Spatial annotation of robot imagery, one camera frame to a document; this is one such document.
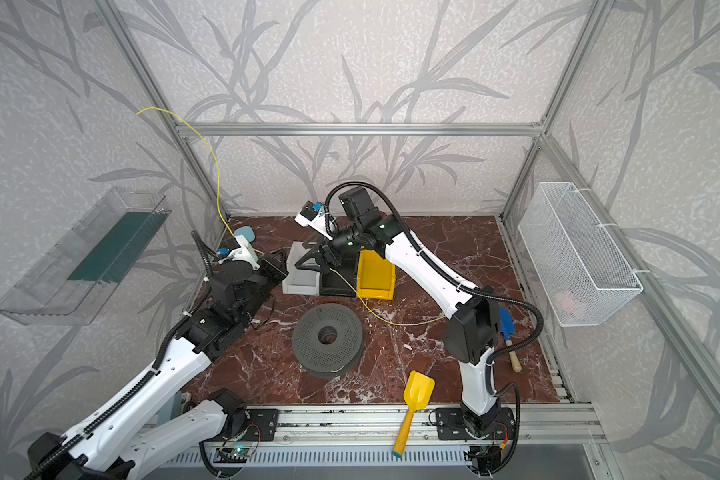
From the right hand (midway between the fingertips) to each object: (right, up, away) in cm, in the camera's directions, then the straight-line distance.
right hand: (306, 244), depth 71 cm
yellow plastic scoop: (+28, -39, +7) cm, 49 cm away
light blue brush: (-35, +5, +45) cm, 57 cm away
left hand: (-3, +1, 0) cm, 3 cm away
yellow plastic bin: (+17, -11, +26) cm, 33 cm away
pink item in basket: (+64, -14, +2) cm, 66 cm away
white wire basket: (+60, -6, -10) cm, 61 cm away
